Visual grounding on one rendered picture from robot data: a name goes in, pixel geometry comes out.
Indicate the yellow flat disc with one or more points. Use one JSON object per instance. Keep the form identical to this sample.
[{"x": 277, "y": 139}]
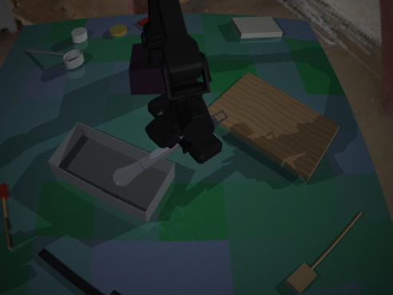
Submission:
[{"x": 118, "y": 30}]

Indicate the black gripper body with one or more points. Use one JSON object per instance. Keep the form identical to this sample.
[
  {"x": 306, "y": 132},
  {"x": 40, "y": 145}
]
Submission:
[{"x": 199, "y": 151}]

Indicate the grey roasting tin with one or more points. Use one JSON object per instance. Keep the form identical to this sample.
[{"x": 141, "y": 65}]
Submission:
[{"x": 87, "y": 158}]

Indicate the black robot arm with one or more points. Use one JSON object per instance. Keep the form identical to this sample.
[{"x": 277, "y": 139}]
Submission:
[{"x": 170, "y": 46}]

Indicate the wooden board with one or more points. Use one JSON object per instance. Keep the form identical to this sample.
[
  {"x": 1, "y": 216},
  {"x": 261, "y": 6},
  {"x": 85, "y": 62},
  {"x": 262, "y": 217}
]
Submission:
[{"x": 276, "y": 123}]

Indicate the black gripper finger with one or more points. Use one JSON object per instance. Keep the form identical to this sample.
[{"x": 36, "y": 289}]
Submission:
[{"x": 184, "y": 145}]

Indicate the grey cylinder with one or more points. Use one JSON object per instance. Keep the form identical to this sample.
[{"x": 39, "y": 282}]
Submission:
[{"x": 79, "y": 35}]

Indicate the grey saucepan with long handle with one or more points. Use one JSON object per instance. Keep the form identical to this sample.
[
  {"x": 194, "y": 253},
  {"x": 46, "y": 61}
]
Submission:
[{"x": 72, "y": 59}]

